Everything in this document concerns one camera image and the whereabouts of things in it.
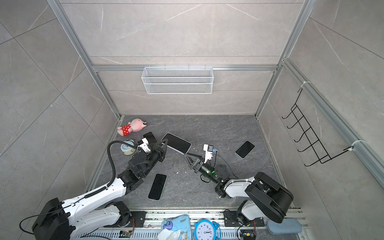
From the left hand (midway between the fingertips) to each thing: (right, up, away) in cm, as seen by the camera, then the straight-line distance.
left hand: (169, 136), depth 72 cm
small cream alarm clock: (-32, -10, +24) cm, 41 cm away
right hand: (+8, -9, +1) cm, 12 cm away
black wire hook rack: (+64, -5, -8) cm, 64 cm away
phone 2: (-20, -3, +36) cm, 42 cm away
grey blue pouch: (+57, -43, -2) cm, 72 cm away
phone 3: (-9, -29, +12) cm, 33 cm away
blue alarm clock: (+17, -44, -3) cm, 47 cm away
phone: (+4, -3, +2) cm, 5 cm away
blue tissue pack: (+6, -40, -2) cm, 41 cm away
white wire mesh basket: (+1, +37, +29) cm, 47 cm away
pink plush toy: (-30, +6, +34) cm, 46 cm away
